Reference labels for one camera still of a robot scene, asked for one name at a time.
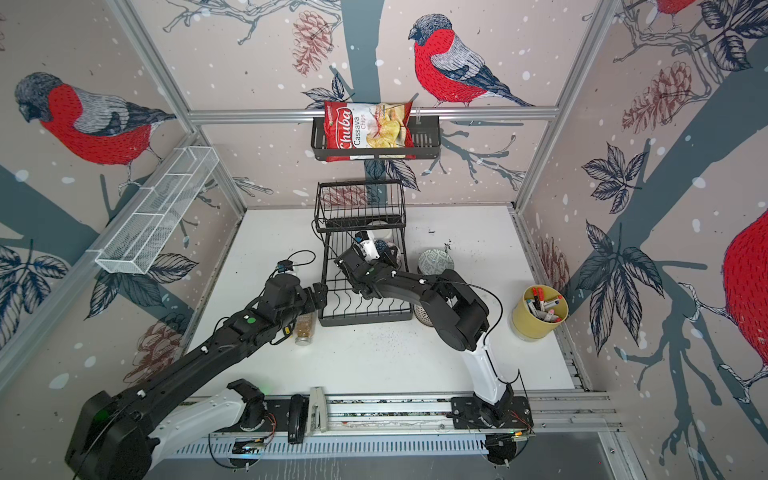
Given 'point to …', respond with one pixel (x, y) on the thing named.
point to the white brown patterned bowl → (423, 316)
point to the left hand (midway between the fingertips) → (315, 291)
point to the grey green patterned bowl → (435, 261)
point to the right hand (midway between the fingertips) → (391, 255)
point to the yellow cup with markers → (539, 311)
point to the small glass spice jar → (304, 328)
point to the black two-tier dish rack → (342, 209)
